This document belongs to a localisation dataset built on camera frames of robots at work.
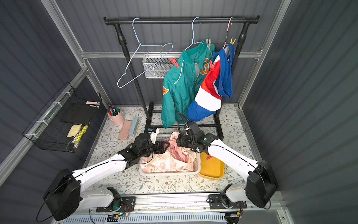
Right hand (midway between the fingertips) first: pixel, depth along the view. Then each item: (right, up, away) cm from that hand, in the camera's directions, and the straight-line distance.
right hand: (181, 141), depth 80 cm
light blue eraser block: (-36, +8, +22) cm, 42 cm away
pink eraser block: (-43, +3, +22) cm, 48 cm away
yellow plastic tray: (+19, -18, +7) cm, 27 cm away
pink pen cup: (-48, +15, +19) cm, 54 cm away
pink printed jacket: (-4, -10, -3) cm, 11 cm away
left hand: (-9, -2, 0) cm, 9 cm away
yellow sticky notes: (-56, +7, -8) cm, 57 cm away
